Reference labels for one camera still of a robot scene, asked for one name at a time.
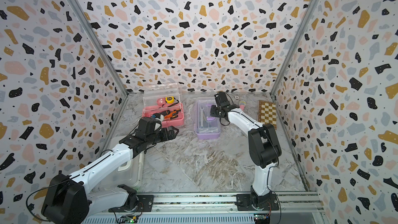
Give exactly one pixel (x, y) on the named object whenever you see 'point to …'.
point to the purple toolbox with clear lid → (207, 127)
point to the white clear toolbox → (129, 173)
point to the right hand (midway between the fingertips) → (215, 110)
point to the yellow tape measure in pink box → (170, 99)
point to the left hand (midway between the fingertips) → (174, 131)
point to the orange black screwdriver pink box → (169, 115)
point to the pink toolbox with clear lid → (153, 90)
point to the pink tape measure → (160, 101)
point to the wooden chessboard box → (267, 113)
